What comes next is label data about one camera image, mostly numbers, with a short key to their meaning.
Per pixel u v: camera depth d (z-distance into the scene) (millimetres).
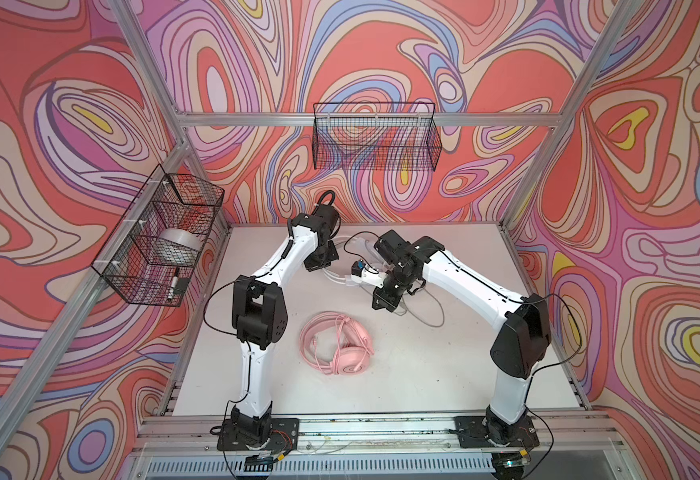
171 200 811
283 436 724
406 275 622
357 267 733
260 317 539
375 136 967
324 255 796
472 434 734
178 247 706
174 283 723
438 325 926
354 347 800
